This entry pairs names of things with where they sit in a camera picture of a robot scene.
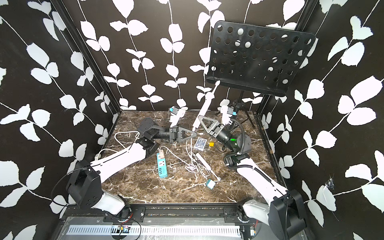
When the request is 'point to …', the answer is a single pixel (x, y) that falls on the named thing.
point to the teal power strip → (162, 170)
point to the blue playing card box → (200, 143)
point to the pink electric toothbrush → (209, 96)
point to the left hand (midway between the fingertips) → (194, 136)
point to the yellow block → (211, 144)
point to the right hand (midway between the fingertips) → (196, 121)
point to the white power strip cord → (97, 156)
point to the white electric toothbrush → (207, 166)
